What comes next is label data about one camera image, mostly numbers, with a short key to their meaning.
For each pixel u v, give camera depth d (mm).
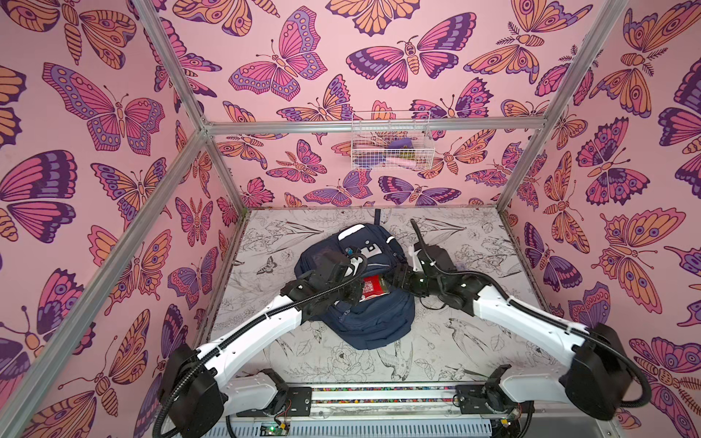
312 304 538
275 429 718
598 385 392
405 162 857
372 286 854
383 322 801
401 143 942
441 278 603
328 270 586
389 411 729
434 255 604
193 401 386
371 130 956
